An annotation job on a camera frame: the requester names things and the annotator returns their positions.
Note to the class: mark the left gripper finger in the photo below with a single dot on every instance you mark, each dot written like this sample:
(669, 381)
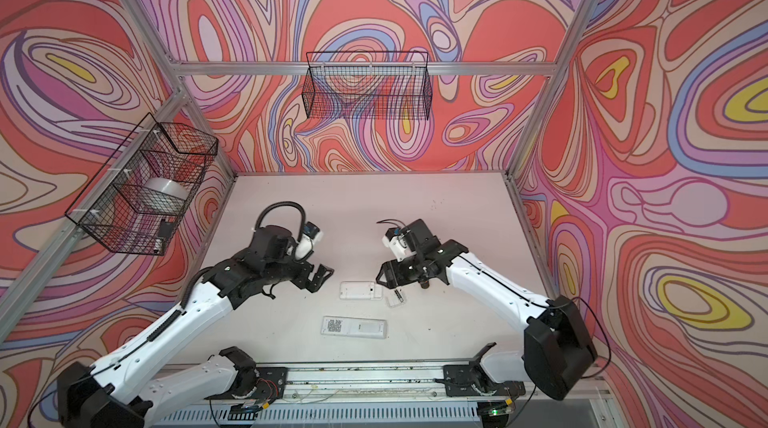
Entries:
(323, 272)
(313, 285)

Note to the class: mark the white air conditioner remote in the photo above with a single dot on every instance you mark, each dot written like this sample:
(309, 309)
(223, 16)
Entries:
(360, 290)

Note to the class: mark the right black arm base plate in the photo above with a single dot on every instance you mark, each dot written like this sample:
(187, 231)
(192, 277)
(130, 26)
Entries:
(465, 380)

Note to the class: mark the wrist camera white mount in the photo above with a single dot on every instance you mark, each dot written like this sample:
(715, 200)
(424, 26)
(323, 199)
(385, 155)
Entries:
(395, 241)
(311, 235)

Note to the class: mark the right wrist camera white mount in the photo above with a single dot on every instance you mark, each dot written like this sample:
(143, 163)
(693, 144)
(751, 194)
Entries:
(395, 241)

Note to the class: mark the small black device in basket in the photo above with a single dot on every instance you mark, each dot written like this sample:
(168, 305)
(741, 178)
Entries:
(165, 230)

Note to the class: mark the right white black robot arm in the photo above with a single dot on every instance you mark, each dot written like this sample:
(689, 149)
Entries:
(556, 348)

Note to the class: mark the long white slim remote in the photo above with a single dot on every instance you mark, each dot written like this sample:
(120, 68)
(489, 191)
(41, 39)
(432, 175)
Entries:
(354, 327)

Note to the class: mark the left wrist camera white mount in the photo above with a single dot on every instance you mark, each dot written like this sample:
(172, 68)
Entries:
(311, 235)

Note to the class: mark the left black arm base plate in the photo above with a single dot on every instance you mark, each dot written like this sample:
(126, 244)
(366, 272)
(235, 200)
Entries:
(264, 384)

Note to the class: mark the green circuit board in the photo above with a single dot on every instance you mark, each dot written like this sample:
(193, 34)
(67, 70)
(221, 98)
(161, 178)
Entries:
(244, 413)

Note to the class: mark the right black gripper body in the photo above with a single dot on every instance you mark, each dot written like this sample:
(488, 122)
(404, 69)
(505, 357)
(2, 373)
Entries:
(406, 271)

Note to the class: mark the black wire basket left wall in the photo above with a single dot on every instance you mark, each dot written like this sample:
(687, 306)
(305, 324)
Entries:
(155, 174)

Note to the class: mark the white battery cover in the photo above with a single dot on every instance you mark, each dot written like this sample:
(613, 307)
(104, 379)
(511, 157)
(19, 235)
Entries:
(392, 301)

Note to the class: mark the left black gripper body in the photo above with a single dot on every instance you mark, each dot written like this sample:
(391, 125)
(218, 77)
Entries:
(297, 273)

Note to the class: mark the aluminium front rail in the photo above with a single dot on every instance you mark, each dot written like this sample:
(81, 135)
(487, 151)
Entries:
(336, 382)

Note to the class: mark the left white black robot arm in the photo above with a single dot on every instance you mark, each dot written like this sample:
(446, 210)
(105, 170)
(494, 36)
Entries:
(212, 294)

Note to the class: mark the black wire basket back wall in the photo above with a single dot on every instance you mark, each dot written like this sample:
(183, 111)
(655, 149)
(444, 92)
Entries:
(358, 85)

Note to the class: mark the black wire basket wall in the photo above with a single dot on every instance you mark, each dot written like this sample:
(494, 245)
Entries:
(155, 174)
(358, 85)

